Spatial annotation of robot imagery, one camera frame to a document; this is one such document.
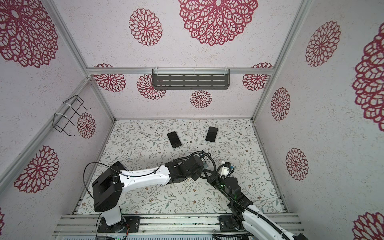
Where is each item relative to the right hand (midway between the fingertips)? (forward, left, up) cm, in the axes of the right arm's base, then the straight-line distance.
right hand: (202, 169), depth 78 cm
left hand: (+3, +3, -5) cm, 6 cm away
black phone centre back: (+29, +20, -12) cm, 37 cm away
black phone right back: (+37, -7, -15) cm, 41 cm away
